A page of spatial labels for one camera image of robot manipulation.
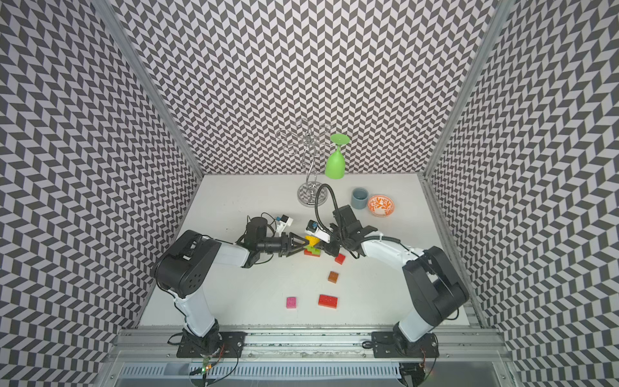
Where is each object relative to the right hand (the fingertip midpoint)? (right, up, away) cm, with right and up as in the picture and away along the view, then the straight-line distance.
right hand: (319, 242), depth 88 cm
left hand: (-5, -2, -1) cm, 5 cm away
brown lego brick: (+5, -12, -2) cm, 13 cm away
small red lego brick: (+8, -6, +1) cm, 10 cm away
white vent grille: (-17, -34, -19) cm, 42 cm away
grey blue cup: (+17, +16, +16) cm, 29 cm away
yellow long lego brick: (-3, +1, -3) cm, 4 cm away
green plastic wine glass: (+6, +29, +3) cm, 30 cm away
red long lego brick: (-4, -5, +3) cm, 7 cm away
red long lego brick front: (+3, -18, -7) cm, 20 cm away
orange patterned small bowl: (+27, +13, +17) cm, 34 cm away
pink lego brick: (-10, -19, -7) cm, 22 cm away
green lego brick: (-2, -3, 0) cm, 4 cm away
